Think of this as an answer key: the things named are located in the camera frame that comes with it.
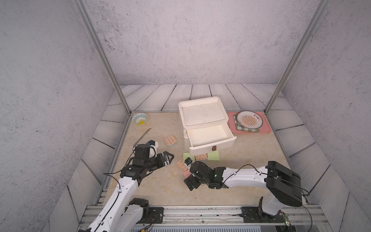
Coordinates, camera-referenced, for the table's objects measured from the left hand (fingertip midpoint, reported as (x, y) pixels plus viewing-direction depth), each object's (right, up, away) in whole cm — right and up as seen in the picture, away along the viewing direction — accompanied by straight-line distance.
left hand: (170, 158), depth 79 cm
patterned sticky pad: (-3, +6, +23) cm, 24 cm away
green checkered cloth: (+48, +15, +29) cm, 58 cm away
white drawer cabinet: (+19, +20, +6) cm, 28 cm away
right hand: (+11, -11, +3) cm, 16 cm away
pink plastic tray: (+66, +15, +30) cm, 74 cm away
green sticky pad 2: (+26, -2, +15) cm, 30 cm away
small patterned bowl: (-29, +22, +36) cm, 51 cm away
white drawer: (+22, +10, +5) cm, 25 cm away
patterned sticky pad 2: (+18, -3, +15) cm, 23 cm away
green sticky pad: (+8, -2, +14) cm, 17 cm away
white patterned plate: (+57, +21, +36) cm, 71 cm away
